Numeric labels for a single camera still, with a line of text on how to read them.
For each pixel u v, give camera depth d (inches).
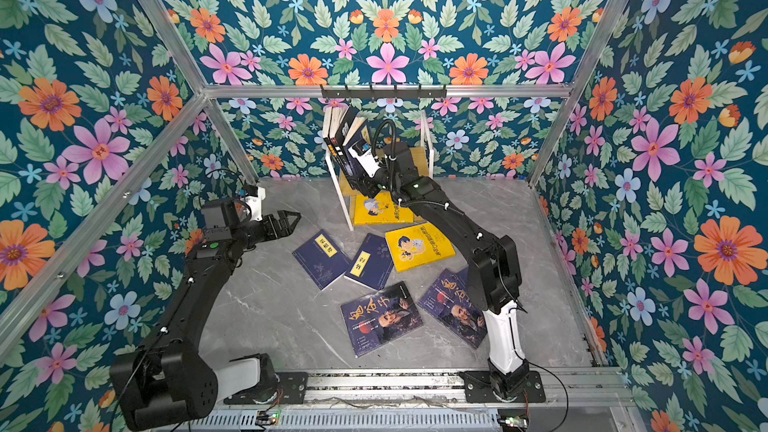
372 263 37.7
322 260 38.0
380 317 33.2
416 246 38.8
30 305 19.7
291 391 29.1
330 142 29.5
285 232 28.4
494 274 20.0
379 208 41.3
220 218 23.7
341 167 32.3
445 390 29.5
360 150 27.5
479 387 28.9
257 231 27.1
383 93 36.4
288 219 28.8
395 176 25.9
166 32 31.0
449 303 34.0
